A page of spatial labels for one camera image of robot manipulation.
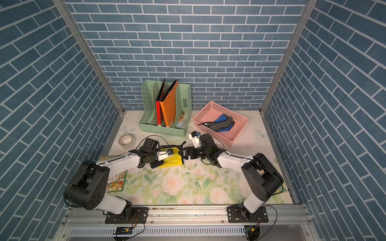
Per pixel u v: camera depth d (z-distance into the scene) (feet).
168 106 2.78
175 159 3.00
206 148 2.31
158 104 2.79
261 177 1.50
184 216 2.47
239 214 2.38
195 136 2.60
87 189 1.44
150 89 3.55
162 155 2.65
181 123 3.67
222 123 3.46
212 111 3.96
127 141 3.32
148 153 2.32
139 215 2.42
